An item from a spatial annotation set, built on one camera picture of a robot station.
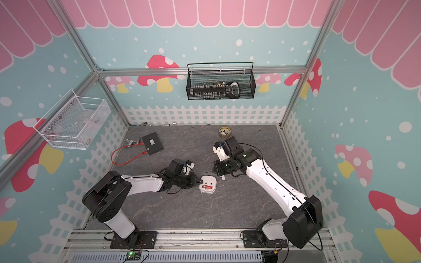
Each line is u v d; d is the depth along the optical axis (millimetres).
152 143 1082
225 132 1156
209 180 895
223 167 671
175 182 763
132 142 1091
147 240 742
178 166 743
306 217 391
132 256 727
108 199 468
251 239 732
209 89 912
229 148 601
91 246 742
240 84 926
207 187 872
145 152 1042
